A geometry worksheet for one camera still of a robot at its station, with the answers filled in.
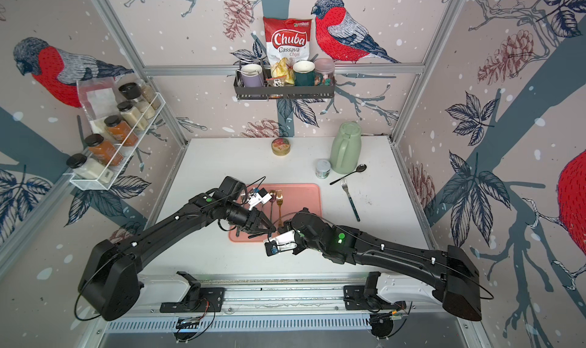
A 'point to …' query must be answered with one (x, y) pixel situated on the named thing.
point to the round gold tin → (281, 146)
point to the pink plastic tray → (284, 200)
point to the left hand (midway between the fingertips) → (275, 227)
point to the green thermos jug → (346, 149)
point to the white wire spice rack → (113, 139)
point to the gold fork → (279, 201)
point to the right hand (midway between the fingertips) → (283, 220)
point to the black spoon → (257, 234)
